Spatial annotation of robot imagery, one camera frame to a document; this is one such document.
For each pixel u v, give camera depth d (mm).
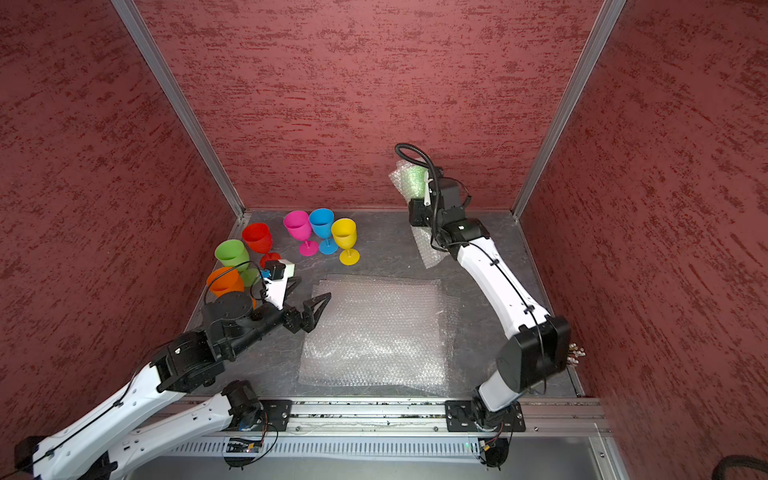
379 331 856
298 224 974
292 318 555
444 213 580
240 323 448
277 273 539
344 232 997
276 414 745
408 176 745
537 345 419
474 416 660
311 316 567
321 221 997
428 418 757
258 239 924
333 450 775
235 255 910
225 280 851
